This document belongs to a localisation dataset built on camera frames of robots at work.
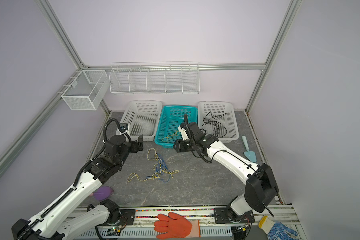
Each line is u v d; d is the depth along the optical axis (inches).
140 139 27.6
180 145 27.7
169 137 41.2
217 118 42.9
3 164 20.5
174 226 28.0
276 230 27.4
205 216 29.7
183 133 29.0
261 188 16.5
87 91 38.9
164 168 35.5
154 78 39.2
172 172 34.8
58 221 16.4
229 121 43.9
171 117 45.4
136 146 27.0
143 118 45.6
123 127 24.4
